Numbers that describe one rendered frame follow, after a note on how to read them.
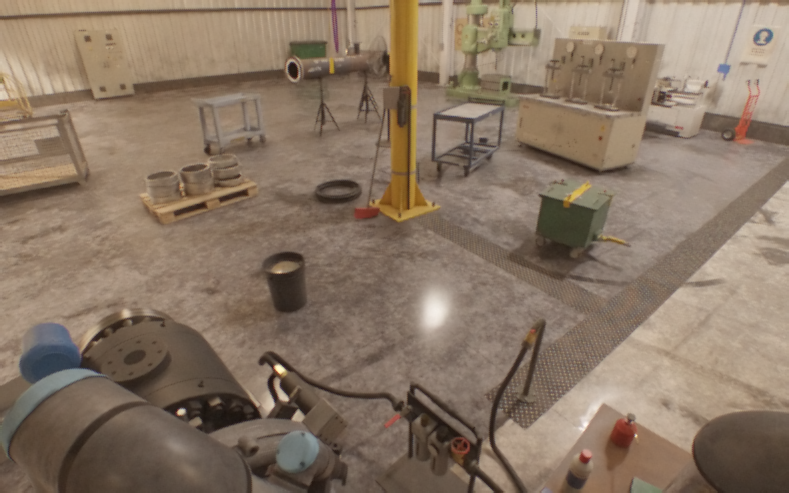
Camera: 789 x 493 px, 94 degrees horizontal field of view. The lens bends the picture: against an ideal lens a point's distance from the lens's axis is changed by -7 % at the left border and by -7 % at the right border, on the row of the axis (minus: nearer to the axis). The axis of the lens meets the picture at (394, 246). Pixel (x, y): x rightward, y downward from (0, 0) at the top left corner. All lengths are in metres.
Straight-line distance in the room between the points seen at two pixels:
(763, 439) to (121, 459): 0.72
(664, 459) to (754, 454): 1.27
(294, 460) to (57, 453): 0.58
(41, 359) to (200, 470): 1.25
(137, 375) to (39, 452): 1.03
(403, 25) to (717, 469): 3.92
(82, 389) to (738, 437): 0.79
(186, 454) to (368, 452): 1.83
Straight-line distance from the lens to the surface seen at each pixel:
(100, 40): 16.32
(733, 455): 0.70
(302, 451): 0.99
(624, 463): 1.87
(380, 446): 2.27
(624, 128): 6.49
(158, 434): 0.48
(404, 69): 4.17
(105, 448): 0.48
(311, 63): 7.84
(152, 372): 1.56
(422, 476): 2.18
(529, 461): 2.31
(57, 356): 1.68
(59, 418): 0.53
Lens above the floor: 1.90
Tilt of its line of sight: 30 degrees down
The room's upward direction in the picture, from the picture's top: straight up
